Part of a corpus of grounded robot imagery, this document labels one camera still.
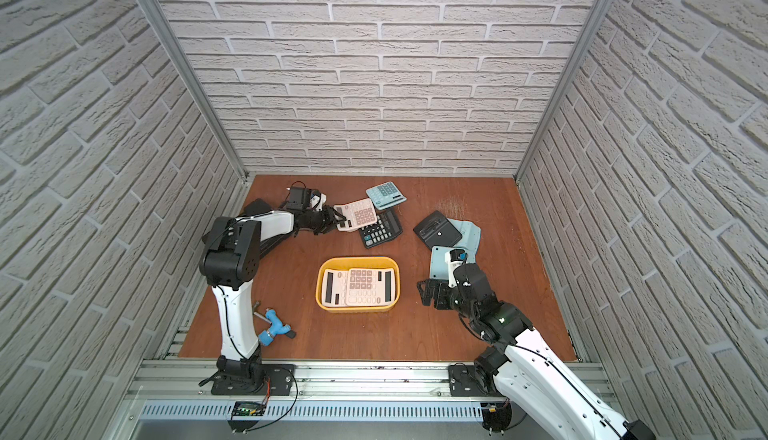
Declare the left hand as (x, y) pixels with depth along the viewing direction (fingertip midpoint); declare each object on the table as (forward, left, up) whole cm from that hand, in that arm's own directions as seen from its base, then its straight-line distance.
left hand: (334, 212), depth 103 cm
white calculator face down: (-27, -14, -2) cm, 30 cm away
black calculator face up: (-4, -19, -2) cm, 20 cm away
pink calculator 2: (-27, -3, -2) cm, 27 cm away
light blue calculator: (-19, -36, -4) cm, 41 cm away
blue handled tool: (-41, +14, -3) cm, 43 cm away
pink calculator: (0, -9, 0) cm, 9 cm away
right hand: (-30, -32, +8) cm, 45 cm away
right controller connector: (-59, -45, -3) cm, 74 cm away
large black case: (+3, +29, -1) cm, 29 cm away
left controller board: (-58, +16, -7) cm, 60 cm away
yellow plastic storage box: (-19, -9, -1) cm, 21 cm away
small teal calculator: (+9, -18, -1) cm, 21 cm away
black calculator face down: (-8, -35, +1) cm, 36 cm away
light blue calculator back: (-12, -46, -1) cm, 48 cm away
